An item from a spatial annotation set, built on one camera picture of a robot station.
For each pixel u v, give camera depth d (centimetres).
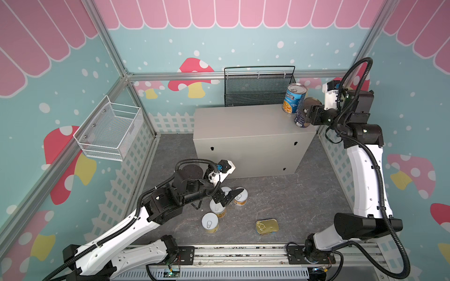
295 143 78
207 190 51
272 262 74
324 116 58
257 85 95
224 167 48
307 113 61
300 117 71
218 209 80
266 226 78
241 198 86
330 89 55
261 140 78
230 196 53
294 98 74
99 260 39
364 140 44
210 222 78
